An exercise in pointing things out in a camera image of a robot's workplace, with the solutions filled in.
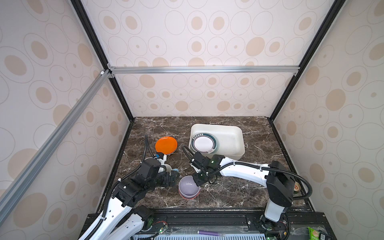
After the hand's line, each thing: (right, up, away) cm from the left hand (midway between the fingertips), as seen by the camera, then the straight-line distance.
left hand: (175, 173), depth 71 cm
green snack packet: (+65, -28, -2) cm, 71 cm away
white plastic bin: (+35, +16, +36) cm, 53 cm away
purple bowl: (+5, -11, +10) cm, 15 cm away
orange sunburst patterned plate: (+16, +12, +32) cm, 38 cm away
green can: (+60, -8, +3) cm, 61 cm away
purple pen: (+17, -29, 0) cm, 33 cm away
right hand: (+10, -7, +10) cm, 16 cm away
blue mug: (-6, -1, +13) cm, 14 cm away
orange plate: (-10, +11, +29) cm, 33 cm away
